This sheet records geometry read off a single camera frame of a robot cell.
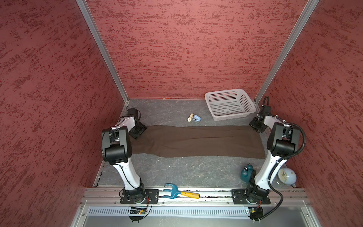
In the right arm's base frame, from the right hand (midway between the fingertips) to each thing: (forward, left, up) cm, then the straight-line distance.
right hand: (252, 127), depth 102 cm
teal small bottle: (-33, +17, +6) cm, 38 cm away
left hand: (-4, +81, +1) cm, 81 cm away
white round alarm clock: (-36, -4, +6) cm, 37 cm away
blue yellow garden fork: (-41, +56, +1) cm, 70 cm away
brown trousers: (-9, +16, -5) cm, 19 cm away
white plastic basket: (+24, +11, 0) cm, 27 cm away
